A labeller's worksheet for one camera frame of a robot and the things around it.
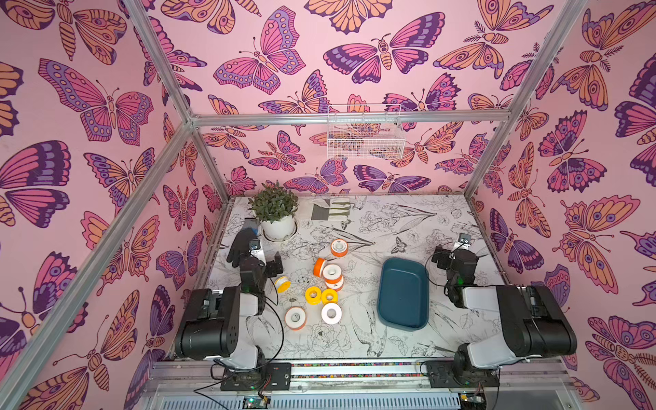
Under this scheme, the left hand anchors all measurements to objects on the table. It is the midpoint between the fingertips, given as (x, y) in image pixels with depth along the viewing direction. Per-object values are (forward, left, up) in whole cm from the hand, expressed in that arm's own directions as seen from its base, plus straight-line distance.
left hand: (268, 251), depth 95 cm
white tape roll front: (-23, -23, -4) cm, 33 cm away
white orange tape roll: (-8, -24, -2) cm, 25 cm away
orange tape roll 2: (-6, -19, 0) cm, 19 cm away
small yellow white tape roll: (-12, -7, -2) cm, 14 cm away
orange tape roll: (+4, -26, -4) cm, 27 cm away
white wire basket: (+42, -37, +20) cm, 59 cm away
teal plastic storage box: (-13, -50, -8) cm, 52 cm away
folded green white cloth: (+27, -23, -6) cm, 36 cm away
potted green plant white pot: (+10, -3, +14) cm, 17 cm away
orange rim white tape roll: (-22, -12, -6) cm, 26 cm away
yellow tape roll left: (-16, -17, -7) cm, 25 cm away
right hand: (+1, -66, +2) cm, 66 cm away
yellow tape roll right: (-14, -23, -4) cm, 27 cm away
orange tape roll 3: (-12, -26, -4) cm, 28 cm away
